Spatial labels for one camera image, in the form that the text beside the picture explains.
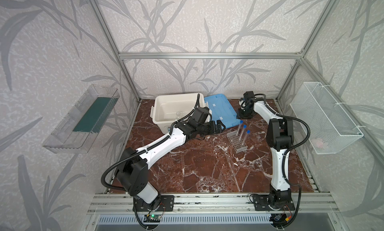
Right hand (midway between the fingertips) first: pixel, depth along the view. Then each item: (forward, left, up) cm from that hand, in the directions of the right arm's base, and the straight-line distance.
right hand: (240, 112), depth 106 cm
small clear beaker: (-3, +44, +3) cm, 44 cm away
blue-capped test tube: (-16, +4, +6) cm, 17 cm away
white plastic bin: (+3, +53, +1) cm, 53 cm away
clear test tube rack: (-23, +5, -3) cm, 24 cm away
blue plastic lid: (+5, +12, -4) cm, 14 cm away
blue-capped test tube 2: (-19, +3, +10) cm, 21 cm away
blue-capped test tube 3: (-14, -3, -4) cm, 15 cm away
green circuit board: (-61, +52, -6) cm, 81 cm away
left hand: (-23, +17, +17) cm, 33 cm away
